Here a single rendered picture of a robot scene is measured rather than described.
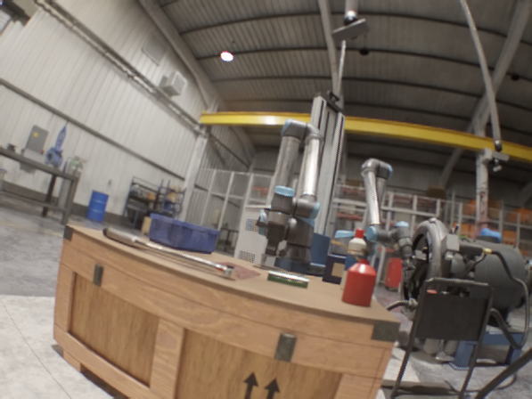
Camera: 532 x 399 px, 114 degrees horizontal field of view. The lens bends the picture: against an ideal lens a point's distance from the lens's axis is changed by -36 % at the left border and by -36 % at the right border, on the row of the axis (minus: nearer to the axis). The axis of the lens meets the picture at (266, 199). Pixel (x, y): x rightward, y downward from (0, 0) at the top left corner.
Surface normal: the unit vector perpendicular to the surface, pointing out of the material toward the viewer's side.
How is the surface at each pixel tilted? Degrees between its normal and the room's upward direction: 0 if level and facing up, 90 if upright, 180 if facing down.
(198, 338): 90
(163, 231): 90
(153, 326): 90
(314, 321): 90
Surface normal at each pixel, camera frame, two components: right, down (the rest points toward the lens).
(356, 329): -0.22, -0.22
